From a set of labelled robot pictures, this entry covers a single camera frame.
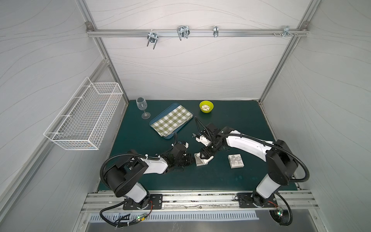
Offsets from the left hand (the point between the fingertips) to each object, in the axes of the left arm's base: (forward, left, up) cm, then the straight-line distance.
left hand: (197, 161), depth 85 cm
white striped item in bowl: (+43, -7, +2) cm, 43 cm away
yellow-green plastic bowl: (+49, -10, +1) cm, 50 cm away
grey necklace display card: (-2, -4, +5) cm, 7 cm away
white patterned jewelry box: (0, -23, +1) cm, 23 cm away
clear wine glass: (+36, +40, +11) cm, 55 cm away
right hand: (+4, -4, +3) cm, 6 cm away
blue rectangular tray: (+41, +23, -1) cm, 47 cm away
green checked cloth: (+28, +22, -1) cm, 35 cm away
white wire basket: (+4, +57, +30) cm, 64 cm away
